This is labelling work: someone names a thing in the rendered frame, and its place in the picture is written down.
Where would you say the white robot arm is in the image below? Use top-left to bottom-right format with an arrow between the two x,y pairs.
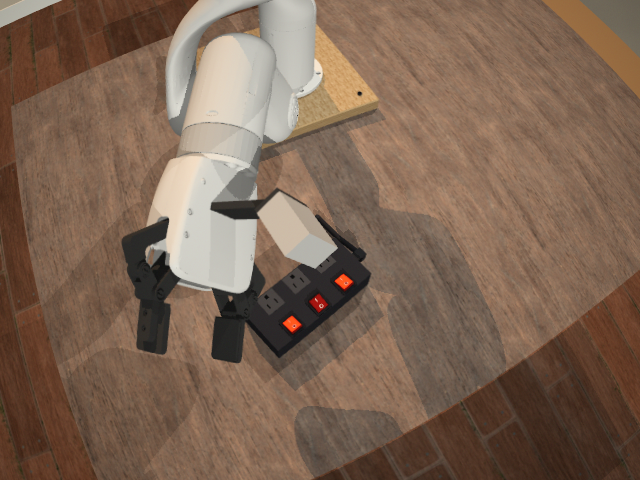
165,0 -> 338,268

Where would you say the black power strip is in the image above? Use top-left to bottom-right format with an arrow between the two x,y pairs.
245,214 -> 371,358

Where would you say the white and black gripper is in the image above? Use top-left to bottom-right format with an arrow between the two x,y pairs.
122,153 -> 265,363

